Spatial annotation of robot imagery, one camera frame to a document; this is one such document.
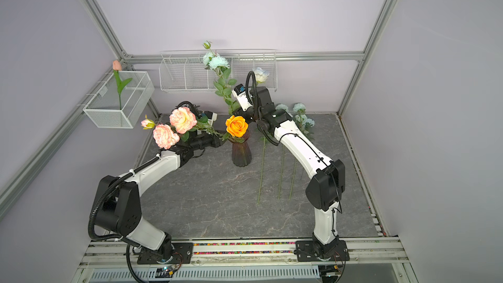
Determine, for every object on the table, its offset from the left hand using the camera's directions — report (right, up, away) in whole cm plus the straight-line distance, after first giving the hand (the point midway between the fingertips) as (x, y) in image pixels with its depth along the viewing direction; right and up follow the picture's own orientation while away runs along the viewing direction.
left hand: (230, 134), depth 84 cm
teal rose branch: (+14, -16, +12) cm, 25 cm away
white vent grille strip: (-38, -51, -13) cm, 65 cm away
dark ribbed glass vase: (+4, -11, +11) cm, 16 cm away
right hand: (+3, +11, -4) cm, 12 cm away
